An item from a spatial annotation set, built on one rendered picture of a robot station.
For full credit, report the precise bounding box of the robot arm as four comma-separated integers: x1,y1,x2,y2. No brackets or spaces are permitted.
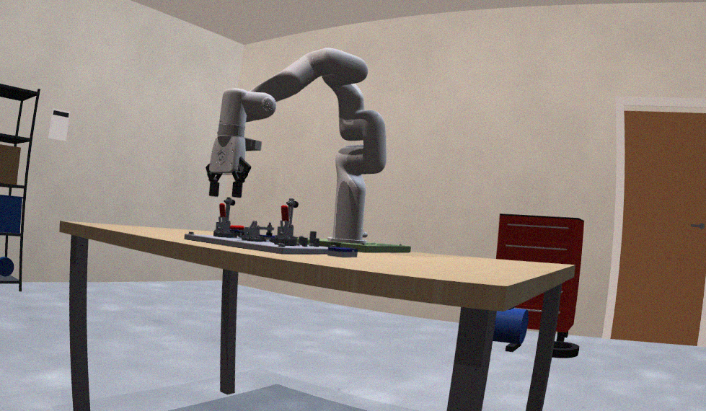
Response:
217,48,387,244

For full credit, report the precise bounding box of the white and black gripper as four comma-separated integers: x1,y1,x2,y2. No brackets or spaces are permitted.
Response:
206,134,251,198

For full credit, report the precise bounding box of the toggle clamp with red handle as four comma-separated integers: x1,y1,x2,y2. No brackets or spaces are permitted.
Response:
274,198,299,246
230,221,274,242
213,198,235,238

